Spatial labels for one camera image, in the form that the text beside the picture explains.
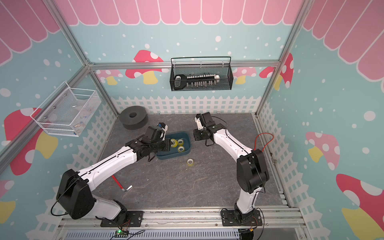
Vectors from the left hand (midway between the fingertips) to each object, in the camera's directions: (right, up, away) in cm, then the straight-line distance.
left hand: (171, 144), depth 84 cm
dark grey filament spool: (-33, +17, +27) cm, 46 cm away
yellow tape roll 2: (+4, -5, +15) cm, 17 cm away
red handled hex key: (-25, -25, -1) cm, 36 cm away
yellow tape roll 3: (+11, -12, +10) cm, 19 cm away
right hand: (+15, +6, +6) cm, 17 cm away
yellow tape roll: (+3, 0, +17) cm, 18 cm away
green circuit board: (-22, -42, -12) cm, 49 cm away
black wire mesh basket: (+33, +46, +12) cm, 58 cm away
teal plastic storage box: (+1, -5, +6) cm, 8 cm away
